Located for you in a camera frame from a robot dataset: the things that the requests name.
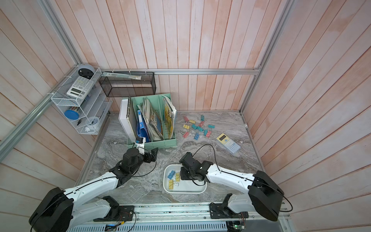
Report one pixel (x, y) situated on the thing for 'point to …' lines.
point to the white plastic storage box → (182, 186)
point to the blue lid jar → (71, 114)
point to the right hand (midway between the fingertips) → (182, 173)
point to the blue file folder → (141, 130)
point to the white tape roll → (91, 124)
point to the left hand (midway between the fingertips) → (151, 149)
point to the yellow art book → (170, 113)
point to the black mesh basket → (112, 86)
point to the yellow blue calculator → (228, 142)
